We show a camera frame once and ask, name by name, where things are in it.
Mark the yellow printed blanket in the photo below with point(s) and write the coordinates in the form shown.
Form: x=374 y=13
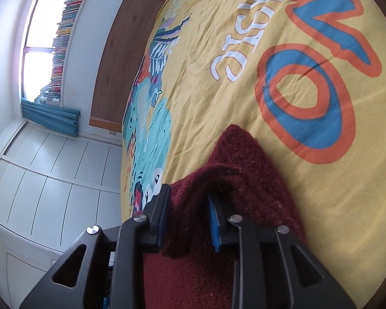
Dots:
x=238 y=22

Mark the white wardrobe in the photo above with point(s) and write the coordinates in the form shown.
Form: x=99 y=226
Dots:
x=51 y=173

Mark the wooden headboard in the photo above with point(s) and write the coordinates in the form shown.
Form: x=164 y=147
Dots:
x=122 y=54

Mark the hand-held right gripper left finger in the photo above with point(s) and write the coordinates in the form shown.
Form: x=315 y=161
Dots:
x=162 y=219

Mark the dark red knit sweater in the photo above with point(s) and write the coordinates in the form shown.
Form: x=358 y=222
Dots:
x=244 y=167

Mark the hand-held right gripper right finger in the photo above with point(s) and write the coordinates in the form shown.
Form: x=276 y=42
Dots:
x=215 y=225

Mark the teal curtain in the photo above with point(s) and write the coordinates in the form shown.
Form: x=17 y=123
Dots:
x=51 y=116

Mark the row of books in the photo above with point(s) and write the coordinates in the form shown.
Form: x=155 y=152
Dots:
x=62 y=48

